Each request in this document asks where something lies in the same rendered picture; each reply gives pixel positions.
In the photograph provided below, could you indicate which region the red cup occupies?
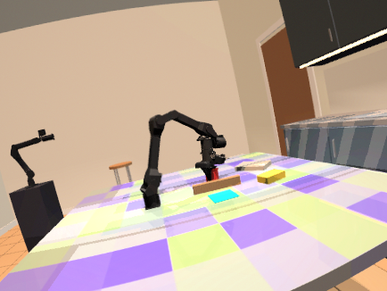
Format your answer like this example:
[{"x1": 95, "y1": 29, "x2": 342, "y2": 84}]
[{"x1": 206, "y1": 168, "x2": 219, "y2": 182}]

